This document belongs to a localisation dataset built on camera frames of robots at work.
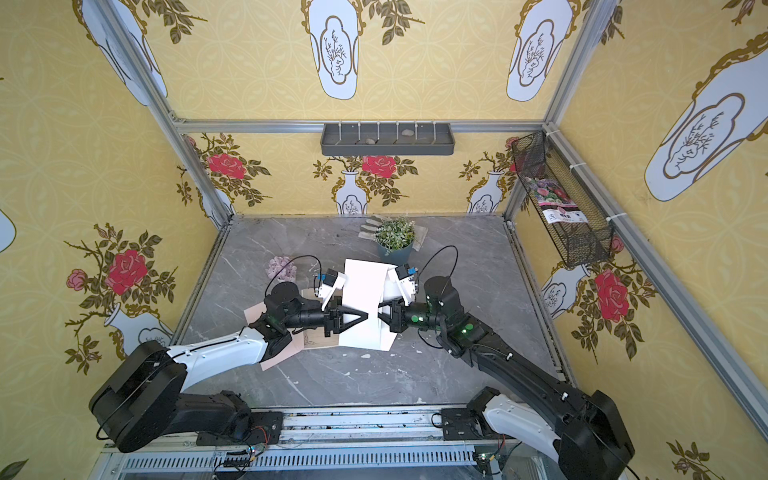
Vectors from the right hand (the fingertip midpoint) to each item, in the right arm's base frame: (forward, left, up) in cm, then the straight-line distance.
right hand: (371, 317), depth 71 cm
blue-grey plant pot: (+28, -5, -13) cm, 31 cm away
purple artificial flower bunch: (+22, +33, -11) cm, 41 cm away
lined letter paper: (+3, +18, -20) cm, 27 cm away
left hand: (+1, +1, -2) cm, 2 cm away
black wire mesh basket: (+27, -57, +2) cm, 63 cm away
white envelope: (+5, +2, +4) cm, 7 cm away
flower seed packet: (+27, -46, +12) cm, 55 cm away
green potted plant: (+30, -4, -4) cm, 30 cm away
